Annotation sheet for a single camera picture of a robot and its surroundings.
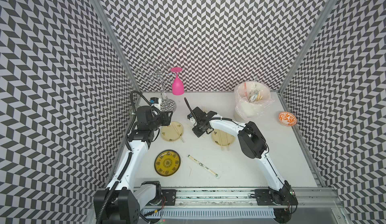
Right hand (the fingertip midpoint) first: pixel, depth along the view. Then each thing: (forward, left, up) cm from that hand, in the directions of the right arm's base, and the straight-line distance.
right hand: (198, 132), depth 97 cm
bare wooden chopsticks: (+3, +15, +2) cm, 16 cm away
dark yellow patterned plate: (-20, +17, +2) cm, 26 cm away
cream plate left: (-1, +16, +1) cm, 16 cm away
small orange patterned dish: (+8, -59, +3) cm, 60 cm away
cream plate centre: (-5, -11, +1) cm, 12 cm away
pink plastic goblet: (+22, +13, +19) cm, 32 cm away
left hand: (0, +15, +22) cm, 27 cm away
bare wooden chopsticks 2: (-7, -14, +2) cm, 16 cm away
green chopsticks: (-22, -3, +1) cm, 22 cm away
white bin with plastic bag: (+4, -28, +17) cm, 33 cm away
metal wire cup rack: (+42, +27, +17) cm, 53 cm away
